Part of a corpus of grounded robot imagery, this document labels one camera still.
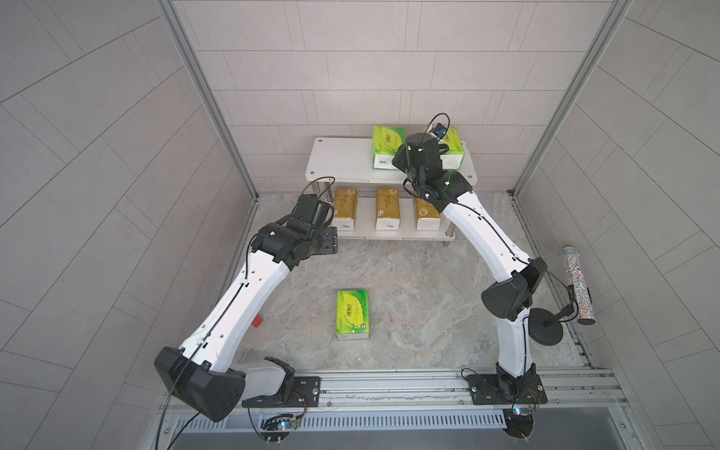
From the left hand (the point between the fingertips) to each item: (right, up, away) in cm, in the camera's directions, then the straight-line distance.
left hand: (329, 236), depth 75 cm
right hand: (+19, +25, +3) cm, 32 cm away
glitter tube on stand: (+63, -15, -7) cm, 65 cm away
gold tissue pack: (+2, +8, +21) cm, 23 cm away
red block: (-22, -25, +6) cm, 34 cm away
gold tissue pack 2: (+17, +8, +21) cm, 28 cm away
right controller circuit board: (+48, -46, -6) cm, 67 cm away
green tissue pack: (+6, -22, +4) cm, 24 cm away
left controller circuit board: (-11, -45, -10) cm, 47 cm away
